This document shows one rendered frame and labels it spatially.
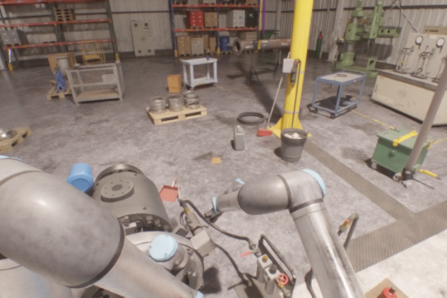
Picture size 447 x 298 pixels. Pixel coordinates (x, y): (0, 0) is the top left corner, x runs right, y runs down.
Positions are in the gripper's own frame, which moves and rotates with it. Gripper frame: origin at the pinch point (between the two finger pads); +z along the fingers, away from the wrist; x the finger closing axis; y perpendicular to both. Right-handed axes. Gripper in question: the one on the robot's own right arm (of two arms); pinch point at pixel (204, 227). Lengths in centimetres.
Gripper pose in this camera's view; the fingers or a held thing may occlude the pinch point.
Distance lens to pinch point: 154.6
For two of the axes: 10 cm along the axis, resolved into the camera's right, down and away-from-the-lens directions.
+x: 5.7, 5.5, -6.1
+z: -6.8, 7.3, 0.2
